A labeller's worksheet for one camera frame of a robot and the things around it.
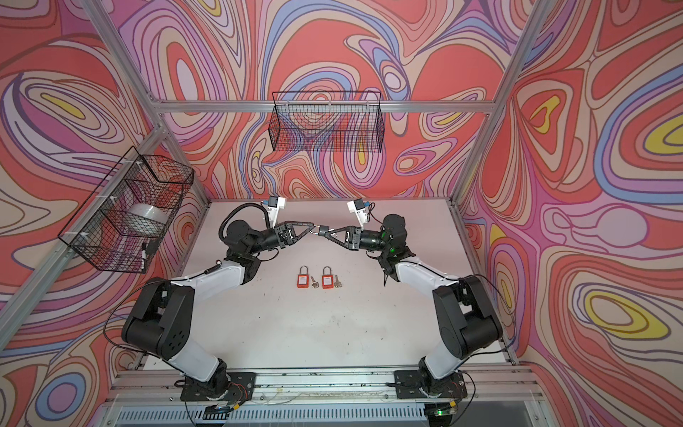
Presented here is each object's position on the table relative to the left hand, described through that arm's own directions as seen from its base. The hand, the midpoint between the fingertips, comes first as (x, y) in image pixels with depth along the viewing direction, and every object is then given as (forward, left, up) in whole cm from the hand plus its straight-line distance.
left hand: (314, 232), depth 73 cm
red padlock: (0, +6, -26) cm, 27 cm away
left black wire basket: (+1, +50, +6) cm, 50 cm away
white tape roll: (+5, +47, +3) cm, 47 cm away
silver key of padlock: (-2, +2, -28) cm, 28 cm away
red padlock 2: (-1, -2, -27) cm, 27 cm away
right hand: (-1, -3, -3) cm, 5 cm away
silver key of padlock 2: (-2, -6, -28) cm, 28 cm away
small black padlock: (+1, -2, 0) cm, 2 cm away
